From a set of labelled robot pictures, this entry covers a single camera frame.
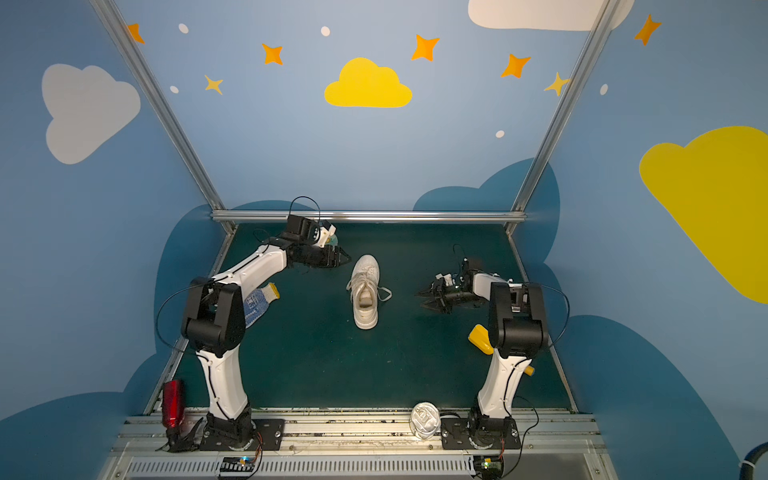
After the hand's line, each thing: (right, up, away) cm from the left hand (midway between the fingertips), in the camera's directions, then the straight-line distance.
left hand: (342, 257), depth 96 cm
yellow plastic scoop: (+44, -25, -5) cm, 50 cm away
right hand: (+25, -13, -2) cm, 28 cm away
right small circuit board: (+40, -52, -22) cm, 70 cm away
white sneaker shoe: (+8, -8, -3) cm, 11 cm away
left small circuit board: (-22, -51, -23) cm, 60 cm away
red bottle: (-41, -38, -19) cm, 59 cm away
